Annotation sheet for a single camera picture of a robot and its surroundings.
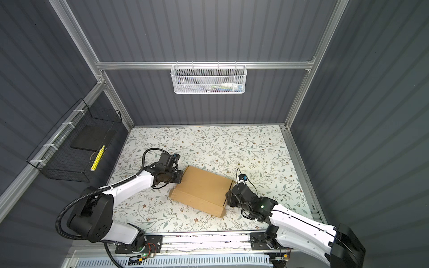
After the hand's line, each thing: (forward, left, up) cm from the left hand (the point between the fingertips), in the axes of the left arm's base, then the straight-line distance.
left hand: (181, 176), depth 90 cm
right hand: (-14, -25, +2) cm, 29 cm away
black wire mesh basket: (+3, +44, +23) cm, 50 cm away
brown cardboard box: (-10, -13, 0) cm, 16 cm away
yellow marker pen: (-3, +31, +23) cm, 39 cm away
